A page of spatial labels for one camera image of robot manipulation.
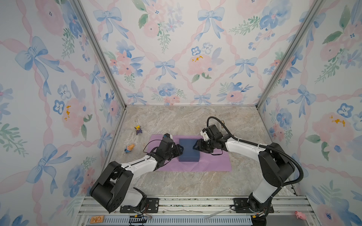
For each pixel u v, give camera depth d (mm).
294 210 732
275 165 467
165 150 689
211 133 732
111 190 424
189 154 860
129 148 925
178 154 781
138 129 1025
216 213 718
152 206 737
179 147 821
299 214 700
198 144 824
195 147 851
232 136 638
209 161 902
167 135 821
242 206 731
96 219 690
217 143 689
